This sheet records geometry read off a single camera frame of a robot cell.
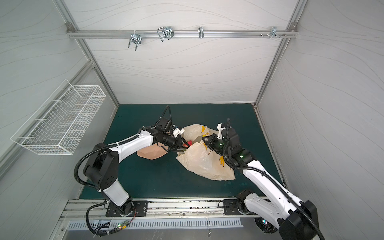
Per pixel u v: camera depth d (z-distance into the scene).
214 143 0.67
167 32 0.76
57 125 0.68
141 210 0.74
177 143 0.73
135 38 0.79
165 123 0.72
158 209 0.75
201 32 0.78
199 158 0.73
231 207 0.73
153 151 0.92
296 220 0.38
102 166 0.46
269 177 0.47
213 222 0.70
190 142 0.82
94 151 0.45
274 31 0.76
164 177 0.84
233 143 0.56
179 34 0.80
